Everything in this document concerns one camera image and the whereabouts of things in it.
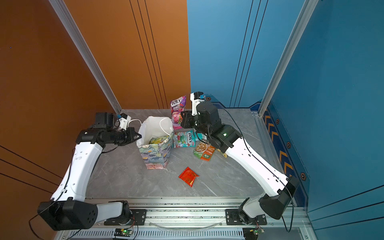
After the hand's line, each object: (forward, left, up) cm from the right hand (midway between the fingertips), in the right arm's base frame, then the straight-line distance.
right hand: (179, 113), depth 65 cm
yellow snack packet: (0, -25, -38) cm, 45 cm away
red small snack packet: (-12, -2, -40) cm, 42 cm away
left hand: (-1, +21, -14) cm, 25 cm away
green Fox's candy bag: (+7, +17, -30) cm, 36 cm away
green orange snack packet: (+4, -12, -39) cm, 41 cm away
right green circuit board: (-39, -35, -41) cm, 66 cm away
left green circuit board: (-39, +28, -41) cm, 63 cm away
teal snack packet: (+15, -10, -37) cm, 41 cm away
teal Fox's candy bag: (+13, +2, -36) cm, 38 cm away
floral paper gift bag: (-8, +15, -24) cm, 29 cm away
